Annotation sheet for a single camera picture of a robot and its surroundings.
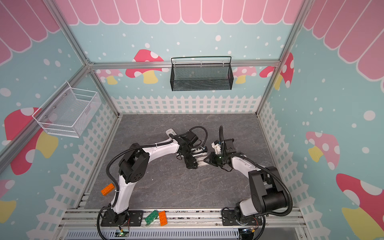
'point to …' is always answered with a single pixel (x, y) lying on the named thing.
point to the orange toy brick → (163, 219)
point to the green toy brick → (151, 217)
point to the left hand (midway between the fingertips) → (193, 161)
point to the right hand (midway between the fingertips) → (204, 159)
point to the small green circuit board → (122, 233)
